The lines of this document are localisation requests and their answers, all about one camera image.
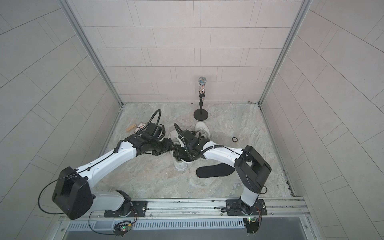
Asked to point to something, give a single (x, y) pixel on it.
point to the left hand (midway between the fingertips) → (175, 147)
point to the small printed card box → (140, 125)
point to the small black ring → (234, 139)
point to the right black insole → (217, 170)
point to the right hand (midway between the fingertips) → (176, 155)
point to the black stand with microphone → (201, 114)
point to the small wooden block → (130, 128)
